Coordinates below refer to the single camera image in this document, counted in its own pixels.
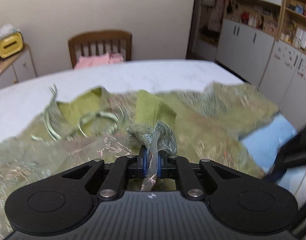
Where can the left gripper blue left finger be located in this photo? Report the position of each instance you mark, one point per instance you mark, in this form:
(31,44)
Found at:
(142,162)

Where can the wooden chair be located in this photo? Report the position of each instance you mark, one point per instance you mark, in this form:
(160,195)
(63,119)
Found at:
(97,43)

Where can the pink garment on chair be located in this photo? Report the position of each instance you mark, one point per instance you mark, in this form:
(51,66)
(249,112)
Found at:
(110,57)

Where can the white sideboard cabinet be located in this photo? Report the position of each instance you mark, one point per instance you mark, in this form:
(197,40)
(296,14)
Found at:
(17,68)

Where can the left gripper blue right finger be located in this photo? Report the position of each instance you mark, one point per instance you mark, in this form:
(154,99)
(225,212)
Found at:
(161,157)

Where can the green embroidered sheer jacket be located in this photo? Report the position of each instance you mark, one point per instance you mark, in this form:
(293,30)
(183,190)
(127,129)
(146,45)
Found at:
(98,124)

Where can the white cabinet wall with doors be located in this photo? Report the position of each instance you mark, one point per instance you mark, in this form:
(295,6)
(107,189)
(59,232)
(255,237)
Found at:
(261,41)

